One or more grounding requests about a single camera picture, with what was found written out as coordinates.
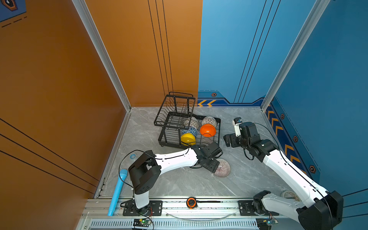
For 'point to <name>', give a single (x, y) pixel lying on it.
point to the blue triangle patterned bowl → (190, 130)
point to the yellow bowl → (188, 139)
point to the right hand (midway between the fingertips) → (232, 135)
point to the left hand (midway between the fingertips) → (213, 163)
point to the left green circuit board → (142, 222)
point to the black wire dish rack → (182, 128)
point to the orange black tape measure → (191, 202)
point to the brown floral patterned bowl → (191, 121)
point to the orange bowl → (207, 130)
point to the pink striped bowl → (224, 168)
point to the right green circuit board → (266, 221)
